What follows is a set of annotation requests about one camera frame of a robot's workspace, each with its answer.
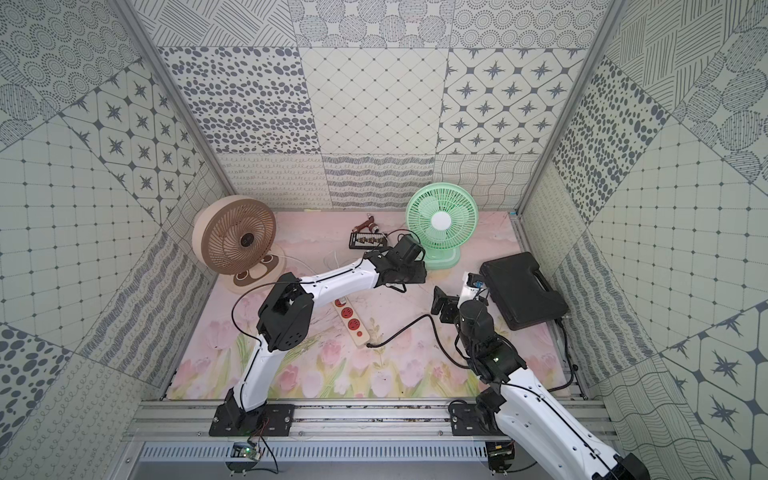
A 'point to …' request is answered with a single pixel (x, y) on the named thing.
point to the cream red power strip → (351, 321)
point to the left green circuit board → (244, 457)
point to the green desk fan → (443, 217)
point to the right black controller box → (498, 452)
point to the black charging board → (367, 240)
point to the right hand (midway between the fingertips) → (452, 292)
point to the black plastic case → (520, 291)
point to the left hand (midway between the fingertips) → (423, 267)
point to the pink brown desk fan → (235, 235)
